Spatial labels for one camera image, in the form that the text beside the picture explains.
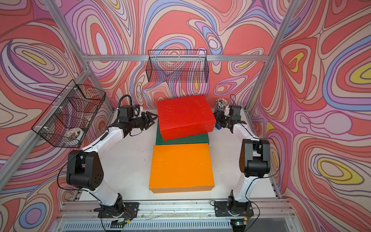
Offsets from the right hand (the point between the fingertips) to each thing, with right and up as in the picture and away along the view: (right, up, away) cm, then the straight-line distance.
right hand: (212, 118), depth 95 cm
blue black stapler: (+3, -5, -3) cm, 7 cm away
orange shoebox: (-20, -28, -18) cm, 38 cm away
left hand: (-34, 0, -9) cm, 35 cm away
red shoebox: (-18, +1, -11) cm, 22 cm away
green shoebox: (-8, -13, -5) cm, 16 cm away
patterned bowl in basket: (-73, -9, -26) cm, 78 cm away
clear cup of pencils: (+7, +10, +4) cm, 13 cm away
